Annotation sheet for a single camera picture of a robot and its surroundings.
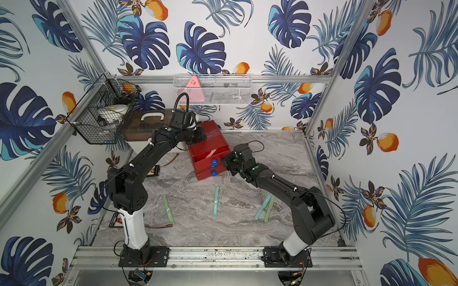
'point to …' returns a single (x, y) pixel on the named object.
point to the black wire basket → (99, 118)
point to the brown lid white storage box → (138, 125)
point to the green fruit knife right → (271, 202)
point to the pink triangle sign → (194, 91)
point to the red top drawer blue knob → (210, 158)
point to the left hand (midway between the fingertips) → (206, 133)
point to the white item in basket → (115, 112)
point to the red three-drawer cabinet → (215, 139)
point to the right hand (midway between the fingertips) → (219, 157)
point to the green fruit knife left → (164, 198)
